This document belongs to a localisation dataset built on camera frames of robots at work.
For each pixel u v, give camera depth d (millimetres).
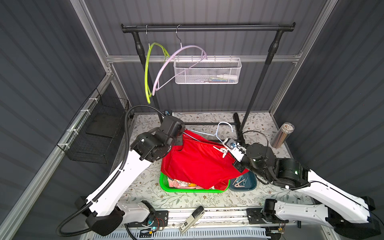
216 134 583
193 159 722
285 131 867
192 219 693
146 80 571
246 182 841
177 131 491
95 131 724
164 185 758
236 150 503
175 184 808
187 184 788
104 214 385
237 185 829
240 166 543
